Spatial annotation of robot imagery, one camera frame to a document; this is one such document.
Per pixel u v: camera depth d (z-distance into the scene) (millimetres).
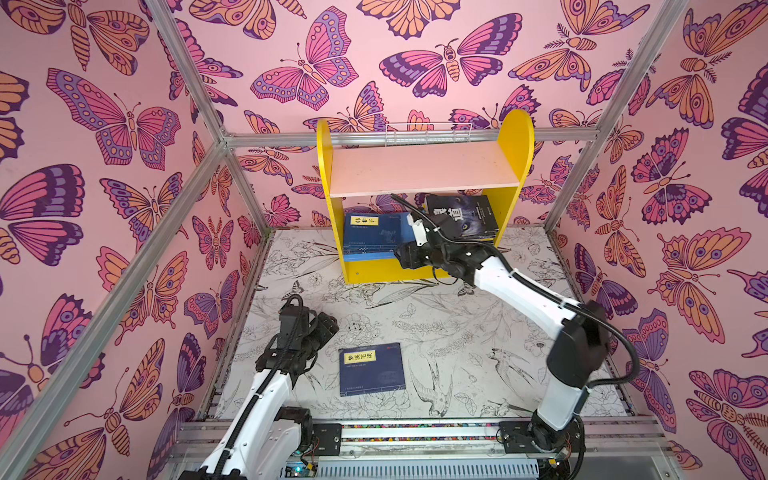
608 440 745
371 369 857
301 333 641
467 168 790
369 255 947
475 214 928
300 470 723
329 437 734
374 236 973
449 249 626
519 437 729
